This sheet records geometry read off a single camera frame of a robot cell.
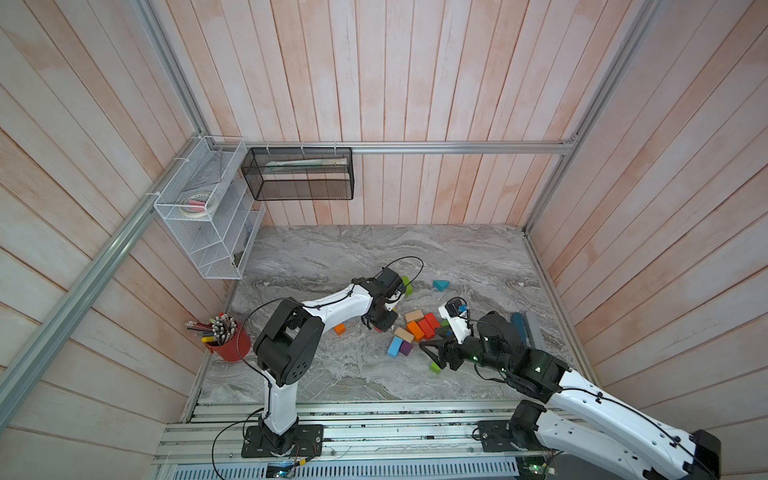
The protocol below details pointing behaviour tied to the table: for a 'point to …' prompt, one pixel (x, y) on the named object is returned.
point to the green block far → (408, 287)
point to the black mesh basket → (299, 173)
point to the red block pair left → (427, 329)
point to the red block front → (377, 329)
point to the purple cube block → (405, 347)
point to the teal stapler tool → (520, 327)
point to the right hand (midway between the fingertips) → (428, 336)
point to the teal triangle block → (442, 285)
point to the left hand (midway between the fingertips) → (381, 323)
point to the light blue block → (394, 347)
